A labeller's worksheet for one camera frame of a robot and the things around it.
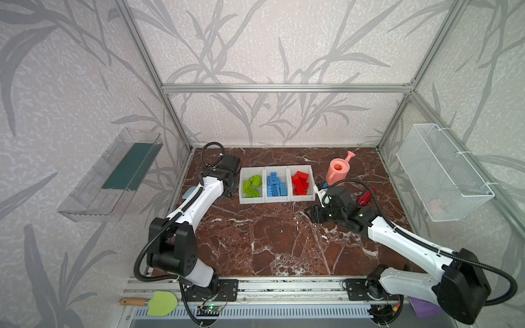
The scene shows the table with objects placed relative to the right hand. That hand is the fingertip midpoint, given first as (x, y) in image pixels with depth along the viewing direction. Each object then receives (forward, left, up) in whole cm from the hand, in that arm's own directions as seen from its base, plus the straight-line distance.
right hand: (308, 203), depth 82 cm
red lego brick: (+20, 0, -10) cm, 22 cm away
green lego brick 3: (+12, +25, -12) cm, 30 cm away
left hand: (+10, +33, +1) cm, 35 cm away
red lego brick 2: (+15, +3, -9) cm, 18 cm away
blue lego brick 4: (+12, +17, -10) cm, 23 cm away
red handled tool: (+8, -29, -12) cm, 32 cm away
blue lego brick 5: (+12, +13, -11) cm, 21 cm away
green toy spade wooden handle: (-33, +53, -12) cm, 64 cm away
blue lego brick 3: (+13, +10, -11) cm, 20 cm away
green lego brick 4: (+17, +28, -12) cm, 35 cm away
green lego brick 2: (+16, +29, -12) cm, 35 cm away
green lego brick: (+18, +23, -10) cm, 31 cm away
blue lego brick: (+18, +17, -11) cm, 27 cm away
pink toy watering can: (+19, -17, -3) cm, 26 cm away
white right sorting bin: (+24, -3, -9) cm, 26 cm away
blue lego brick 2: (+18, +14, -9) cm, 25 cm away
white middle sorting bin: (+21, +10, -8) cm, 24 cm away
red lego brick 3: (+11, +2, -9) cm, 14 cm away
